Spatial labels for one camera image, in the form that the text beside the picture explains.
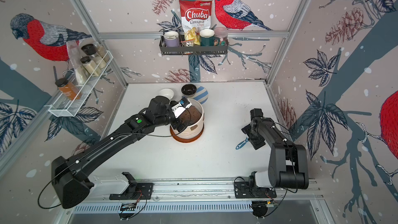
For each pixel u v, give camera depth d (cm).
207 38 82
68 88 66
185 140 89
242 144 88
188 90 111
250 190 67
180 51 88
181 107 62
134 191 68
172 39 80
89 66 76
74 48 72
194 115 90
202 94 114
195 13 78
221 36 85
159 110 55
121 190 60
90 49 78
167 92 111
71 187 37
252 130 73
